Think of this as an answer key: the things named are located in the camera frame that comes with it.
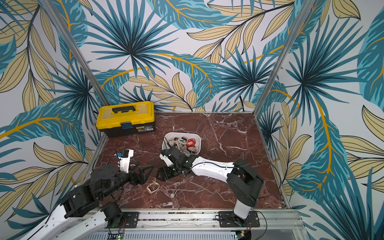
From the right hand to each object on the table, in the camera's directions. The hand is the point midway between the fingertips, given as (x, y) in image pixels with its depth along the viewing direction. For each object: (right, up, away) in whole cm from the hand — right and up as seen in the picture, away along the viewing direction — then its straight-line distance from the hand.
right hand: (162, 174), depth 80 cm
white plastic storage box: (+18, +11, +15) cm, 26 cm away
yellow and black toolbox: (-28, +30, +14) cm, 43 cm away
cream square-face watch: (+9, +15, +17) cm, 25 cm away
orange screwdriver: (+49, +7, +17) cm, 52 cm away
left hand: (-4, +7, -13) cm, 15 cm away
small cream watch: (+4, +17, +21) cm, 28 cm away
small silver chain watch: (+6, -11, 0) cm, 13 cm away
